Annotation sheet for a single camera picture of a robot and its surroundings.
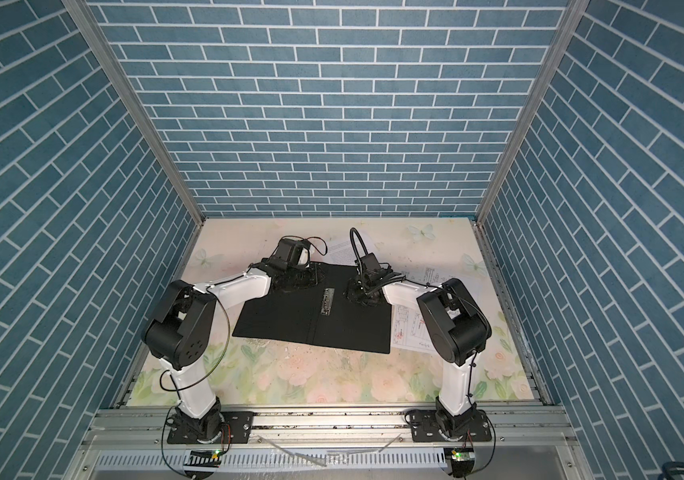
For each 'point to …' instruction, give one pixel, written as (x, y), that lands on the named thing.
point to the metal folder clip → (327, 300)
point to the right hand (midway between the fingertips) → (345, 292)
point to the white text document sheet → (343, 250)
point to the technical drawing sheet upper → (427, 275)
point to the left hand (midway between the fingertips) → (327, 277)
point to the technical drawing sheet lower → (410, 330)
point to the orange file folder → (321, 316)
